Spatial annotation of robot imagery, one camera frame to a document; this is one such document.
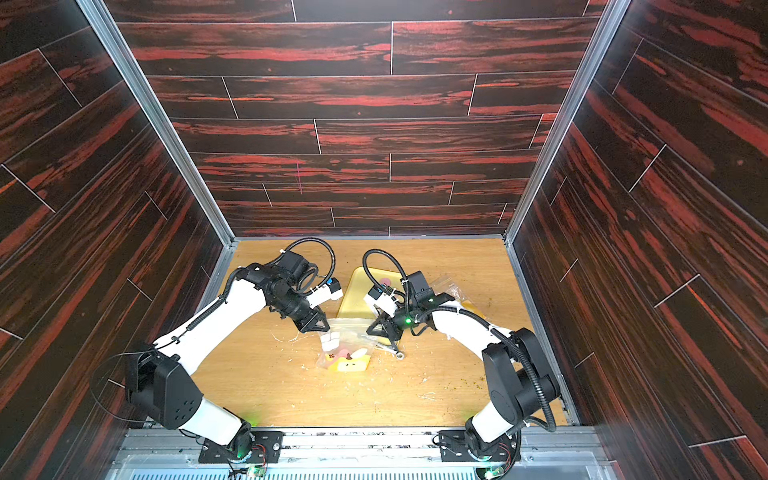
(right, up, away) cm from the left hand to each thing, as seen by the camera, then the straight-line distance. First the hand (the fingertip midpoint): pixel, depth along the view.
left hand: (327, 326), depth 79 cm
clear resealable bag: (+4, -8, +7) cm, 11 cm away
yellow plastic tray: (+5, +3, +22) cm, 23 cm away
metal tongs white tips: (+20, -11, +9) cm, 24 cm away
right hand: (+13, -1, +6) cm, 14 cm away
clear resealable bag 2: (+38, +9, +25) cm, 46 cm away
